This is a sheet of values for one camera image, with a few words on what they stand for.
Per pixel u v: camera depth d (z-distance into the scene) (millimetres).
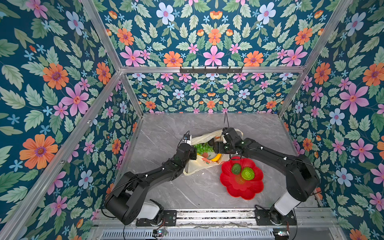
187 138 752
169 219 736
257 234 734
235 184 846
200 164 874
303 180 449
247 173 821
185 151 663
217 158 921
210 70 932
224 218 749
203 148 956
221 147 784
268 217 734
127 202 425
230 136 680
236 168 861
